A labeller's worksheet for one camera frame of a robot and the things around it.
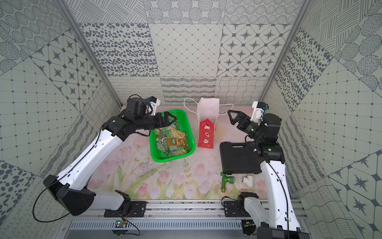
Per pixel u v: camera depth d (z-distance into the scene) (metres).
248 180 0.80
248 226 0.72
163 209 0.76
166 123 0.61
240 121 0.59
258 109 0.60
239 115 0.58
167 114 0.63
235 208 0.73
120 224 0.71
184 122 0.99
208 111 0.96
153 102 0.64
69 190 0.38
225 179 0.82
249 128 0.58
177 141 0.91
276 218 0.38
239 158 0.87
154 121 0.62
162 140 0.92
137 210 0.74
